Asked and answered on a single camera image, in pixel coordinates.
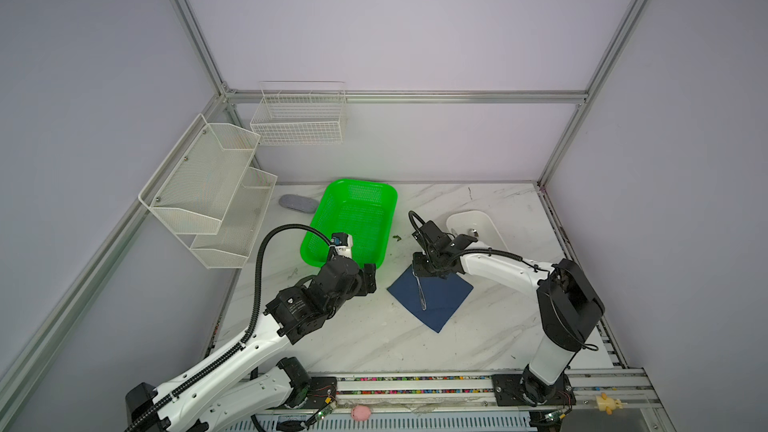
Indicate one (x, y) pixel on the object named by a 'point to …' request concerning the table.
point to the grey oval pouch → (299, 203)
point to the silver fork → (424, 306)
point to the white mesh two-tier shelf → (207, 193)
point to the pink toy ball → (361, 413)
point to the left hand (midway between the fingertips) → (360, 269)
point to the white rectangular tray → (460, 223)
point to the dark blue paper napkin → (443, 296)
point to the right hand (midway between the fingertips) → (415, 267)
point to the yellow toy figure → (605, 403)
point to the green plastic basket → (365, 210)
